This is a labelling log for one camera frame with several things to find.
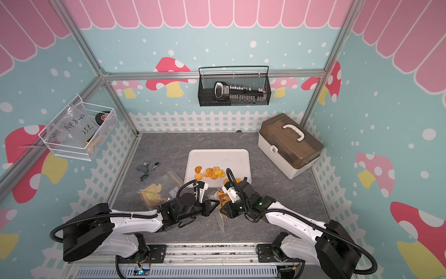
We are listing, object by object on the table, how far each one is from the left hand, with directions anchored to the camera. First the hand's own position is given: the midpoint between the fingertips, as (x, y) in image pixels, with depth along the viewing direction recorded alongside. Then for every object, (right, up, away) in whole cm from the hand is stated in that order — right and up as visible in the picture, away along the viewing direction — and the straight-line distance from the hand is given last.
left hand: (219, 206), depth 80 cm
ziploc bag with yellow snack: (+1, +1, +7) cm, 8 cm away
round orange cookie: (-13, +11, +18) cm, 24 cm away
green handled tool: (-39, +18, +23) cm, 49 cm away
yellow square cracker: (-2, +13, +20) cm, 24 cm away
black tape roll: (-56, +42, +1) cm, 70 cm away
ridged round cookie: (-8, +13, +20) cm, 25 cm away
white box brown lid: (+35, +27, +7) cm, 45 cm away
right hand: (+1, -1, -1) cm, 2 cm away
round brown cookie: (-4, +11, +18) cm, 21 cm away
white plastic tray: (-7, +17, +23) cm, 30 cm away
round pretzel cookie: (-14, +15, +23) cm, 30 cm away
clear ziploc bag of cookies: (-33, +4, +14) cm, 36 cm away
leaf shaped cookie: (0, +12, +18) cm, 21 cm away
